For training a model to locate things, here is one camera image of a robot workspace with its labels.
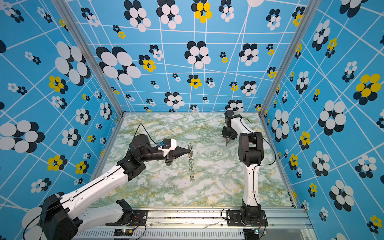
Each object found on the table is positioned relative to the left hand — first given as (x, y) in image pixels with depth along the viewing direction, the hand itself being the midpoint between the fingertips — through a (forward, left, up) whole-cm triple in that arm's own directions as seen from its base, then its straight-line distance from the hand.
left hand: (189, 150), depth 62 cm
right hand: (+30, -26, -31) cm, 51 cm away
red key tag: (+27, -25, -32) cm, 49 cm away
